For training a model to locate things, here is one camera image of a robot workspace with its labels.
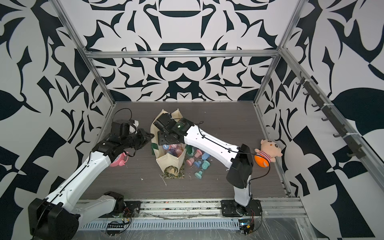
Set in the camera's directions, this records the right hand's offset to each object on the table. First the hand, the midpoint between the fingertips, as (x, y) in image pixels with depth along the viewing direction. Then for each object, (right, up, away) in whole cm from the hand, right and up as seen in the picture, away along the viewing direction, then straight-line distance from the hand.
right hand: (162, 137), depth 76 cm
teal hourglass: (+23, -17, +9) cm, 30 cm away
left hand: (-5, +2, +2) cm, 6 cm away
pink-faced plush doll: (+58, -9, +8) cm, 59 cm away
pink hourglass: (+19, -12, +15) cm, 27 cm away
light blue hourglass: (0, -6, +8) cm, 11 cm away
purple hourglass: (+7, -10, +10) cm, 16 cm away
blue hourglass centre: (+23, -13, +13) cm, 29 cm away
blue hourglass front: (+18, -16, +10) cm, 26 cm away
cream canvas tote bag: (+5, -17, +5) cm, 18 cm away
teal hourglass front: (+19, -21, +5) cm, 29 cm away
